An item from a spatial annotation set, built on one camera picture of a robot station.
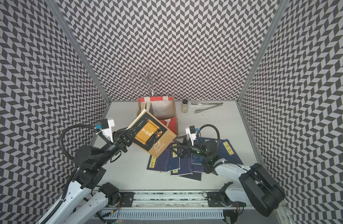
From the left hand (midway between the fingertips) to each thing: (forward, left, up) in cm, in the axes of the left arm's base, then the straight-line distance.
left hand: (138, 129), depth 57 cm
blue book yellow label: (-1, -14, -35) cm, 37 cm away
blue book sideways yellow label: (-2, -5, -36) cm, 36 cm away
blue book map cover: (-4, -21, -34) cm, 40 cm away
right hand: (0, -13, -16) cm, 21 cm away
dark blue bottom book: (-8, -26, -37) cm, 46 cm away
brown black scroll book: (0, -5, -4) cm, 7 cm away
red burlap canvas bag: (+32, -5, -24) cm, 40 cm away
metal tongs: (+48, -48, -37) cm, 77 cm away
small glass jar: (+42, -21, -32) cm, 56 cm away
